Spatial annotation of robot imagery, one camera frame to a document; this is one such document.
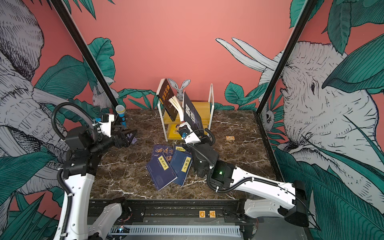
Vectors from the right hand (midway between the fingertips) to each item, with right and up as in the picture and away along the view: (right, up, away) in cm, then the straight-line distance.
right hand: (193, 124), depth 60 cm
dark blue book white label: (-8, -23, +28) cm, 37 cm away
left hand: (-29, -1, +6) cm, 30 cm away
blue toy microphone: (-45, +9, +28) cm, 54 cm away
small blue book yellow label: (-10, -15, +36) cm, 40 cm away
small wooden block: (+25, -10, +44) cm, 52 cm away
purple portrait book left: (-18, -17, +36) cm, 44 cm away
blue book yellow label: (-20, -28, +28) cm, 44 cm away
